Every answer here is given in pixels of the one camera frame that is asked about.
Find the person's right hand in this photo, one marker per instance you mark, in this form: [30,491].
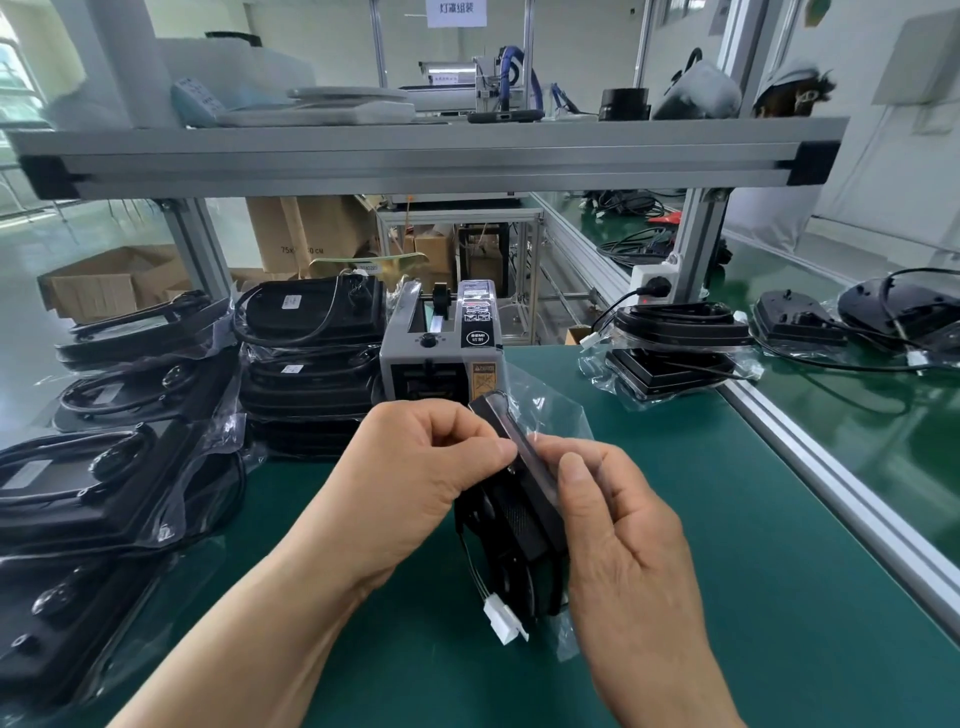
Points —
[645,600]

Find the person's left hand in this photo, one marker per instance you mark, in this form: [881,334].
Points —
[398,488]

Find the group of bagged black lamps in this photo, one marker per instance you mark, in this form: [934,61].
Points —
[675,353]

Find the unbagged black lamps with cables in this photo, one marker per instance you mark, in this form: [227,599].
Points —
[870,318]

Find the person's left forearm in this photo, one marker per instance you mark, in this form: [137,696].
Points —
[233,653]

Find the grey tape dispenser machine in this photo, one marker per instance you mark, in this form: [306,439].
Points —
[428,360]

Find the small brown cardboard box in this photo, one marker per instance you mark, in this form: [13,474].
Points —
[579,333]

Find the white power socket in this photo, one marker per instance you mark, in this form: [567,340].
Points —
[656,285]

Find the grey metal shelf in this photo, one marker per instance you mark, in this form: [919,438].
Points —
[435,158]

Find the open cardboard box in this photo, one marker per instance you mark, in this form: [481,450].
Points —
[105,288]

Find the black phone on shelf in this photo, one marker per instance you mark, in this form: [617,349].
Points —
[504,116]

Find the white flat scale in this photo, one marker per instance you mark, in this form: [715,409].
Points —
[323,108]

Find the white handset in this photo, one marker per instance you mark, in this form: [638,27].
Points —
[198,105]

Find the white box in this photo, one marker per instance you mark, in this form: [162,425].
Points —
[240,72]

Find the black cup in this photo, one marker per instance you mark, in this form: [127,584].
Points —
[624,105]

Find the black flat tray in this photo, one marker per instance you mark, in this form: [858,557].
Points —
[234,39]

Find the white hanging sign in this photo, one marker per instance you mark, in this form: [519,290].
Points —
[456,12]

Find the grey barcode scanner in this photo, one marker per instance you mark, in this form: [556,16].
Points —
[698,93]

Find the window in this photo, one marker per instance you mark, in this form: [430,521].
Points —
[15,83]

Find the green round sign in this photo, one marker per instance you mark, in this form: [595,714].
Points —
[816,12]

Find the aluminium table edge rail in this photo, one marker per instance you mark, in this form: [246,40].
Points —
[855,510]

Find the aluminium workstation frame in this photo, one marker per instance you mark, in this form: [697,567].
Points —
[378,53]

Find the grey wall electrical box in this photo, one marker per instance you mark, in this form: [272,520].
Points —
[918,60]

